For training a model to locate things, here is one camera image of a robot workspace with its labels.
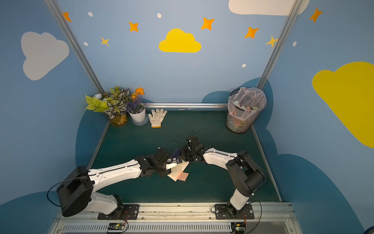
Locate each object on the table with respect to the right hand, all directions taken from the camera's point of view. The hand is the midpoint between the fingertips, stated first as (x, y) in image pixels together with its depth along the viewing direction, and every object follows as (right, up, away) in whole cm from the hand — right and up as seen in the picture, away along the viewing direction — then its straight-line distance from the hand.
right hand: (178, 152), depth 89 cm
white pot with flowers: (-29, +29, +7) cm, 42 cm away
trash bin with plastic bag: (+48, +31, +18) cm, 60 cm away
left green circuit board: (-30, -34, -18) cm, 48 cm away
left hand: (-5, -5, -4) cm, 8 cm away
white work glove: (-20, +24, +29) cm, 42 cm away
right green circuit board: (+32, -34, -18) cm, 50 cm away
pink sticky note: (+2, -14, -3) cm, 14 cm away
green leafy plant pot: (-41, +30, +1) cm, 51 cm away
